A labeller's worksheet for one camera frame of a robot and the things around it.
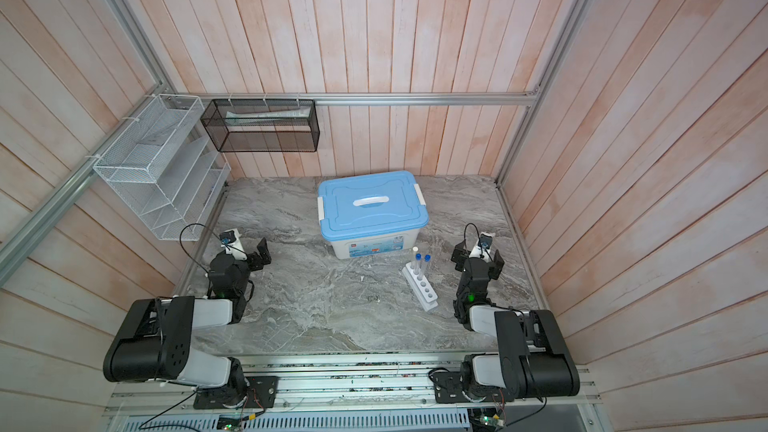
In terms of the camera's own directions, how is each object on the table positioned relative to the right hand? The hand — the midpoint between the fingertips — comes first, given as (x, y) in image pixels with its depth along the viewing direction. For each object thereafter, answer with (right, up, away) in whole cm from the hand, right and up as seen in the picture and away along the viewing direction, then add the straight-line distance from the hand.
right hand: (481, 244), depth 88 cm
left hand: (-70, -1, +3) cm, 70 cm away
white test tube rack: (-18, -13, -1) cm, 22 cm away
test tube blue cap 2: (-17, -5, -5) cm, 19 cm away
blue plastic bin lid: (-33, +12, +2) cm, 35 cm away
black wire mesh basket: (-73, +41, +16) cm, 85 cm away
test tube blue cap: (-20, -3, -7) cm, 21 cm away
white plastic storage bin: (-28, 0, +6) cm, 28 cm away
